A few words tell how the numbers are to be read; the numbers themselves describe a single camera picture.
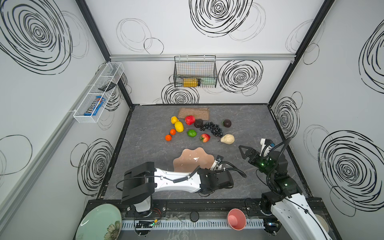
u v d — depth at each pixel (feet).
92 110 2.29
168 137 3.24
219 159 2.21
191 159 3.24
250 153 2.21
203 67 3.16
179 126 3.35
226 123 3.43
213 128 3.34
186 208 2.46
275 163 1.83
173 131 3.34
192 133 3.25
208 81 2.84
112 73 3.08
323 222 2.32
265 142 2.28
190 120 3.42
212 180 1.87
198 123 3.45
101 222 2.32
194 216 2.08
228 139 3.09
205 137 3.16
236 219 2.32
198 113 3.76
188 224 2.11
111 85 2.65
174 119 3.52
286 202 1.72
